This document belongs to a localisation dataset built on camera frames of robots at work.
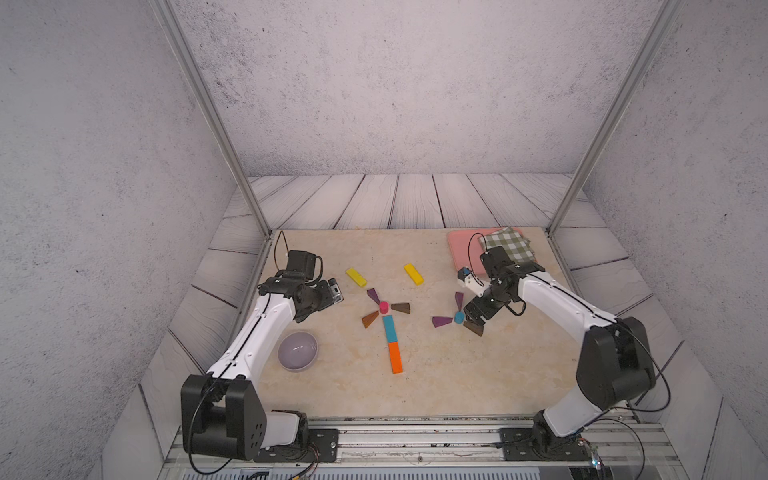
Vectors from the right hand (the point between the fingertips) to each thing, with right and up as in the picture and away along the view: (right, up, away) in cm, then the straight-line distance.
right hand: (483, 305), depth 88 cm
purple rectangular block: (-5, +1, +11) cm, 12 cm away
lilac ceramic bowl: (-54, -13, 0) cm, 55 cm away
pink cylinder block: (-29, -2, +9) cm, 30 cm away
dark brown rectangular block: (-24, -2, +9) cm, 25 cm away
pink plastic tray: (-6, +16, -7) cm, 19 cm away
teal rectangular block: (-27, -8, +6) cm, 29 cm away
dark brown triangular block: (-1, -8, +5) cm, 9 cm away
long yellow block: (-39, +7, +19) cm, 44 cm away
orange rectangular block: (-26, -16, +1) cm, 30 cm away
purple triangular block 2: (-11, -6, +7) cm, 14 cm away
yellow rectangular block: (-19, +8, +19) cm, 28 cm away
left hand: (-43, +2, -3) cm, 43 cm away
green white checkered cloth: (+21, +18, +27) cm, 38 cm away
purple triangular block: (-33, +2, +13) cm, 35 cm away
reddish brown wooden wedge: (-34, -6, +7) cm, 35 cm away
